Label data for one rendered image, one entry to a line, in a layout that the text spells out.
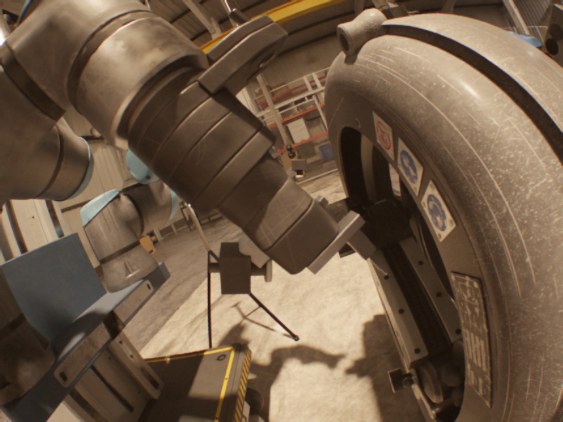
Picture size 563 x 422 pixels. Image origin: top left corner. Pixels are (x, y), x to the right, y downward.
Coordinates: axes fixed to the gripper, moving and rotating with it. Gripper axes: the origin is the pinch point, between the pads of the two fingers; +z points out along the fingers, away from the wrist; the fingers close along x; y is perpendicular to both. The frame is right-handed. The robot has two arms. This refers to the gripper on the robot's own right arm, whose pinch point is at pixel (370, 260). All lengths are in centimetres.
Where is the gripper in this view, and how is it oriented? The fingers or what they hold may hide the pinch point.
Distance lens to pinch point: 22.1
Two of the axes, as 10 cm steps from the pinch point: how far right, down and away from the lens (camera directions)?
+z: 7.0, 6.5, 3.0
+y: -6.9, 7.2, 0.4
